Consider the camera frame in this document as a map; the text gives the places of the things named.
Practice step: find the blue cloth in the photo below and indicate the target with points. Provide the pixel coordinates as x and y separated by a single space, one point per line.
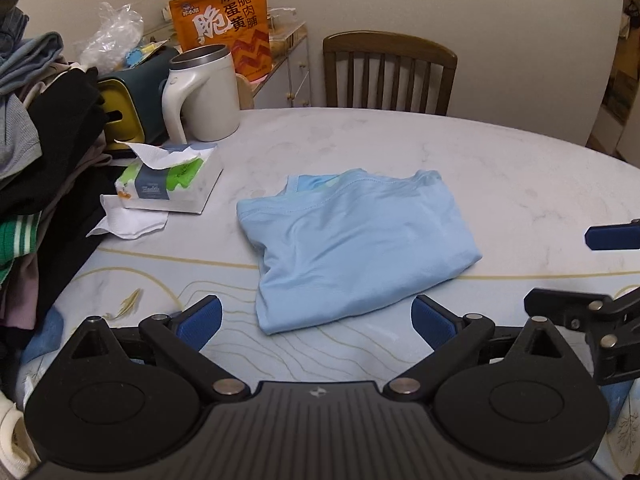
45 337

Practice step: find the tissue pack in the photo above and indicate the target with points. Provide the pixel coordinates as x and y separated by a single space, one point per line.
165 190

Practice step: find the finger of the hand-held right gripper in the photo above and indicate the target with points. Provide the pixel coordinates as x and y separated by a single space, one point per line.
565 304
612 237

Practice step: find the denim garment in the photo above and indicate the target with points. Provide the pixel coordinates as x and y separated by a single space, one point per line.
12 27

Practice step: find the off-white garment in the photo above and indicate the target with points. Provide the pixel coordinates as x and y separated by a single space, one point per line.
11 440

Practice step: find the loose white tissue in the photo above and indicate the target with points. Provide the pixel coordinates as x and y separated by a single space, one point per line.
130 222

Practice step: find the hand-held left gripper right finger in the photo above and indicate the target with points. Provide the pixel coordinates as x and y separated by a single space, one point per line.
431 322

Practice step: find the brown wooden chair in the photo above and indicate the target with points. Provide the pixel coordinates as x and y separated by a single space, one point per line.
390 45

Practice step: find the dark teal container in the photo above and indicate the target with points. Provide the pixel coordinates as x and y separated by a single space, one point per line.
145 85

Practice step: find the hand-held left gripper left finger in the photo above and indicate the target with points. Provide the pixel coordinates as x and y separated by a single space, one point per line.
202 321

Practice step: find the green striped garment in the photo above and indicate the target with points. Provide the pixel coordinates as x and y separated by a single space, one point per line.
17 240

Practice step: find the cardboard box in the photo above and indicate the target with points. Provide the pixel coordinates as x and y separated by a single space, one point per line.
617 110

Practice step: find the wooden board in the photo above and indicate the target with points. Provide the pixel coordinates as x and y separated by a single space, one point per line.
245 92

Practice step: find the mauve garment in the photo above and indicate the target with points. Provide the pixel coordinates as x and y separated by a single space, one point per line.
17 295

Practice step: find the small drawer cabinet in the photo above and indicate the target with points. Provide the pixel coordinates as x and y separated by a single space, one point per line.
295 80

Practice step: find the grey-blue garment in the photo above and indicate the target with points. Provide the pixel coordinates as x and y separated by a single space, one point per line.
35 60

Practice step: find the orange snack bag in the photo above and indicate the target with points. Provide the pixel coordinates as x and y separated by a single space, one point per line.
220 25

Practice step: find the grey knit garment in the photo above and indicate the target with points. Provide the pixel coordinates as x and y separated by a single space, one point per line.
15 132

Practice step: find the pile of clothes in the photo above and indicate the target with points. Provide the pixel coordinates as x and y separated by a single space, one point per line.
65 130

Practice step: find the white mug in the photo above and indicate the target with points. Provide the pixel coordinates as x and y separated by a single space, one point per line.
210 95

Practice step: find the blue printed t-shirt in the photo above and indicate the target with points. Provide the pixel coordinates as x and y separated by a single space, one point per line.
360 250

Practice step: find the clear plastic bag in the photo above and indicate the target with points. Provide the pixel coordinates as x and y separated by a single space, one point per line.
112 35

